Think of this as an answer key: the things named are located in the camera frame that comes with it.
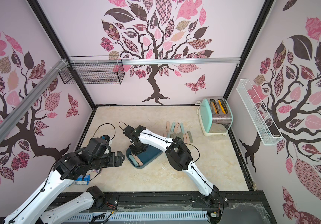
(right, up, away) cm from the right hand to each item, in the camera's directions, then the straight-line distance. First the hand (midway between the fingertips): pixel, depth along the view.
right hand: (138, 153), depth 89 cm
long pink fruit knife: (+2, -6, -2) cm, 6 cm away
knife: (+29, +10, +12) cm, 33 cm away
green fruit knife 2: (+31, +17, +18) cm, 39 cm away
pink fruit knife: (+27, +16, +18) cm, 36 cm away
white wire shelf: (+72, +18, -14) cm, 76 cm away
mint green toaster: (+52, +25, +4) cm, 58 cm away
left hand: (-8, +1, -19) cm, 21 cm away
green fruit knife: (+24, +16, +18) cm, 34 cm away
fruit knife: (+36, +10, +12) cm, 39 cm away
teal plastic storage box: (+5, -3, +1) cm, 6 cm away
